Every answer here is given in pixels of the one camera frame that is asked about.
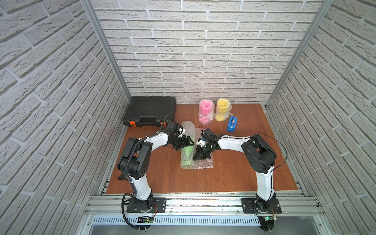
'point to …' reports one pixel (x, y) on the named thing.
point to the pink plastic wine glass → (206, 107)
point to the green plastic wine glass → (187, 156)
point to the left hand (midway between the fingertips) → (192, 143)
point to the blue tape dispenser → (232, 124)
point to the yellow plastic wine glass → (223, 104)
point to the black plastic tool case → (149, 111)
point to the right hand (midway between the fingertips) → (194, 158)
